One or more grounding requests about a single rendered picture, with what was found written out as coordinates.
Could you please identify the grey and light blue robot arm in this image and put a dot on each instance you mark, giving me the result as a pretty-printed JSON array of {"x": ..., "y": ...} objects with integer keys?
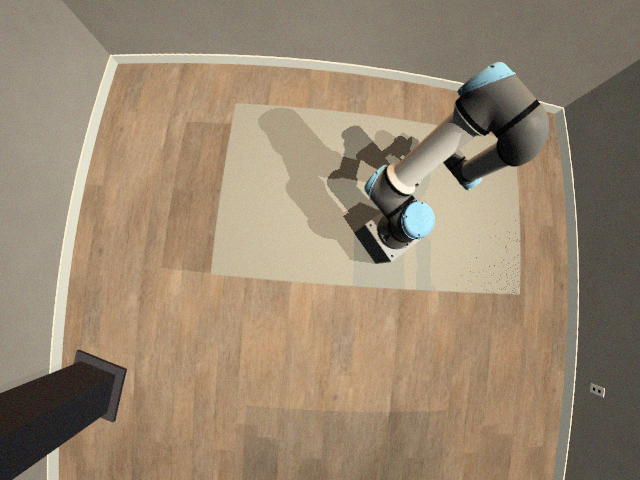
[{"x": 494, "y": 100}]

